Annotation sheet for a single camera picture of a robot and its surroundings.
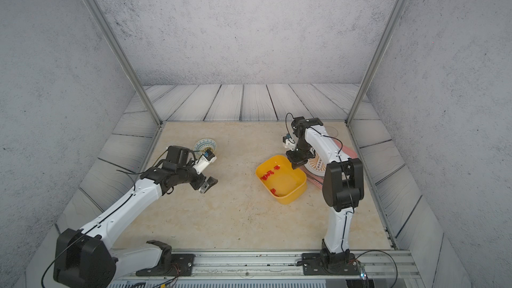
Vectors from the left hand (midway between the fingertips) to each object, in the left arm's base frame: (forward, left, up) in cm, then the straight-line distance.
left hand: (211, 172), depth 83 cm
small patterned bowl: (+24, +10, -12) cm, 29 cm away
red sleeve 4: (-4, -26, -9) cm, 27 cm away
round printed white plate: (+10, -48, -12) cm, 50 cm away
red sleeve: (+9, -28, -11) cm, 32 cm away
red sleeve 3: (+5, -22, -13) cm, 26 cm away
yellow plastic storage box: (+1, -32, -13) cm, 35 cm away
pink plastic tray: (+3, -47, -14) cm, 49 cm away
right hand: (+4, -36, -2) cm, 36 cm away
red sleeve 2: (+6, -24, -12) cm, 27 cm away
